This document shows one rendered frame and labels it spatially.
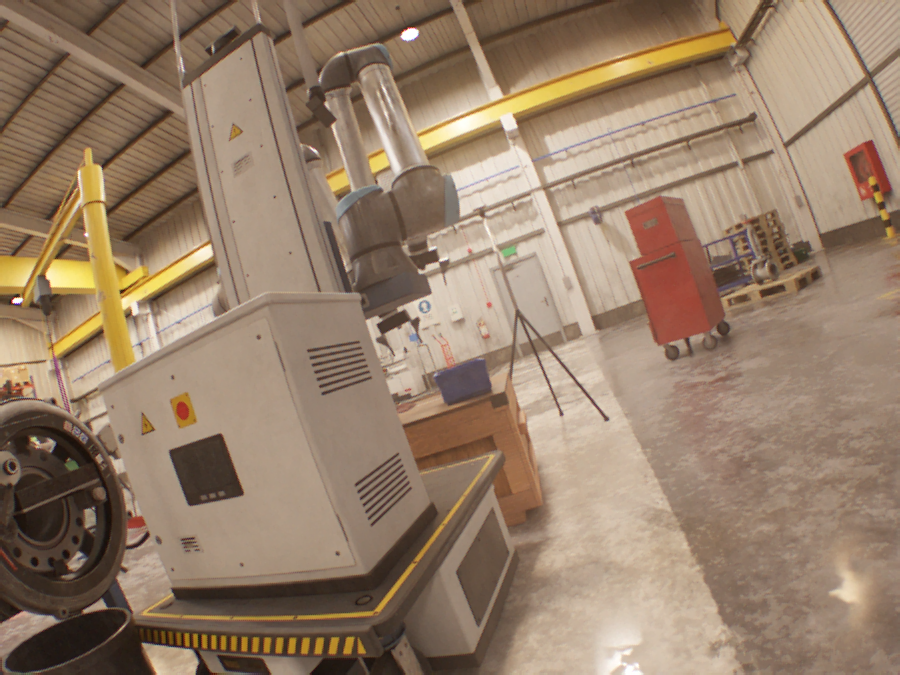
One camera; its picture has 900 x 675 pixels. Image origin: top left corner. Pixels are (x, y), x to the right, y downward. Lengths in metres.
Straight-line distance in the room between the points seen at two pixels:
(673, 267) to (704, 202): 8.39
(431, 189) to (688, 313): 2.88
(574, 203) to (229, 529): 11.24
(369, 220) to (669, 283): 2.95
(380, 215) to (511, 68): 11.89
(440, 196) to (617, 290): 10.38
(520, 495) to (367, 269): 0.94
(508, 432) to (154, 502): 1.13
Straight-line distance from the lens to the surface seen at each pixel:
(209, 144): 1.60
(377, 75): 1.67
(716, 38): 13.38
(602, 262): 11.64
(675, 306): 3.97
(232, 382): 0.89
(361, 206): 1.36
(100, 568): 1.97
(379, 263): 1.30
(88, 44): 10.43
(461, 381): 1.82
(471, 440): 1.72
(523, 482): 1.75
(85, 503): 1.91
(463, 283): 11.83
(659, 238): 3.95
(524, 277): 11.55
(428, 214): 1.37
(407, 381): 10.78
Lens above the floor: 0.65
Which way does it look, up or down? 2 degrees up
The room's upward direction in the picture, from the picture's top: 19 degrees counter-clockwise
